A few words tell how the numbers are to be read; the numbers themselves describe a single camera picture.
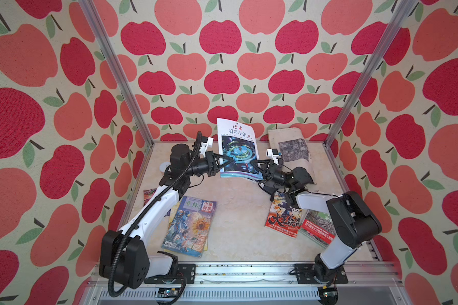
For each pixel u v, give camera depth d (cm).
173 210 91
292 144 111
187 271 75
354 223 48
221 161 69
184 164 59
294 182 69
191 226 86
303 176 66
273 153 78
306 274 73
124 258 40
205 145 69
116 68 86
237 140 76
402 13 71
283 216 88
